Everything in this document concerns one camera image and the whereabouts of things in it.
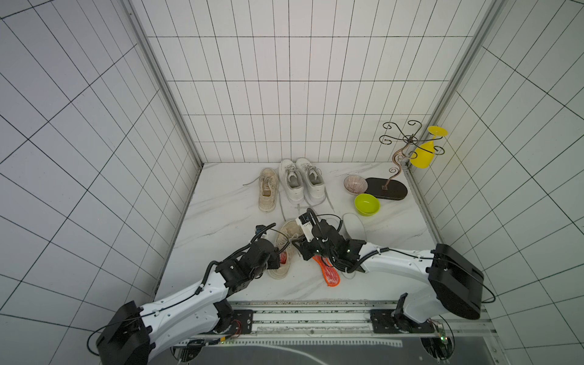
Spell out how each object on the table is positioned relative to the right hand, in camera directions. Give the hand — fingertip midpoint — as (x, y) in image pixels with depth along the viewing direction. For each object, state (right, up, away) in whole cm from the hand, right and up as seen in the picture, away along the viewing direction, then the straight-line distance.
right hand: (294, 234), depth 83 cm
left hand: (-7, -7, 0) cm, 10 cm away
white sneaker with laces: (+8, +21, +21) cm, 30 cm away
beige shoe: (-3, -1, -13) cm, 13 cm away
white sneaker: (-1, +20, +22) cm, 29 cm away
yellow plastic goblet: (+48, +30, -1) cm, 56 cm away
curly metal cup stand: (+45, +34, +2) cm, 57 cm away
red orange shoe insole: (+14, -15, 0) cm, 21 cm away
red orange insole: (-4, -9, 0) cm, 10 cm away
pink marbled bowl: (+30, +18, +27) cm, 44 cm away
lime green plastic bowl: (+34, +9, +20) cm, 40 cm away
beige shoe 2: (-12, +18, +20) cm, 29 cm away
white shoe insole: (+21, -15, 0) cm, 26 cm away
